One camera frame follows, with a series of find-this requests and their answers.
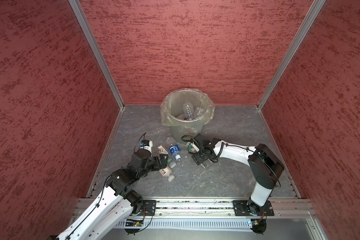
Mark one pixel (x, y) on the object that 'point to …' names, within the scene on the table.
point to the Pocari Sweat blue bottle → (199, 111)
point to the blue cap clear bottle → (188, 109)
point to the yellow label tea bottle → (167, 173)
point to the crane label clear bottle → (171, 162)
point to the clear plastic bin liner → (172, 112)
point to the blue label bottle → (175, 151)
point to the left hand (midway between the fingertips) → (160, 160)
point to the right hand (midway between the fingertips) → (199, 159)
